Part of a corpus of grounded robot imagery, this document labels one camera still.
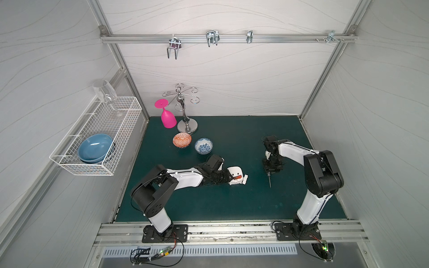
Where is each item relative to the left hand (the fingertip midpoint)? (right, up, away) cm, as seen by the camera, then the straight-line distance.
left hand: (232, 180), depth 87 cm
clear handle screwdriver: (+21, +2, +4) cm, 21 cm away
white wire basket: (-59, +32, -15) cm, 69 cm away
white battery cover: (+7, 0, +3) cm, 8 cm away
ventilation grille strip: (-48, -25, -17) cm, 56 cm away
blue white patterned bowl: (-17, +17, +17) cm, 29 cm away
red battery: (+3, +2, +1) cm, 4 cm away
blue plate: (-54, +19, -26) cm, 63 cm away
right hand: (+22, +4, +7) cm, 23 cm away
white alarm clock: (+2, +4, +3) cm, 5 cm away
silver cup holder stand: (-30, +31, +25) cm, 49 cm away
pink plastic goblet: (-37, +33, +9) cm, 51 cm away
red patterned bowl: (-31, +20, +20) cm, 42 cm away
